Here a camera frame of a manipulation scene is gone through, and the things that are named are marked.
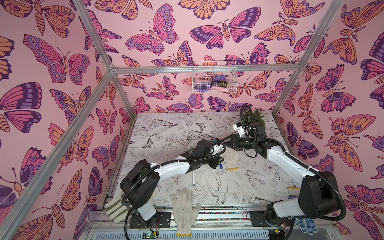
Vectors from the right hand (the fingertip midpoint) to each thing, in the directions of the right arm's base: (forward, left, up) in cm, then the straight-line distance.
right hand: (224, 141), depth 81 cm
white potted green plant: (+18, -21, -1) cm, 28 cm away
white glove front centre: (-32, +20, -19) cm, 42 cm away
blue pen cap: (-5, 0, -19) cm, 20 cm away
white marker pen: (-14, +17, -19) cm, 29 cm away
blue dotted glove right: (-35, -39, -18) cm, 55 cm away
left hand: (-6, 0, -7) cm, 10 cm away
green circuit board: (-41, +37, -21) cm, 59 cm away
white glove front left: (-32, +55, -18) cm, 66 cm away
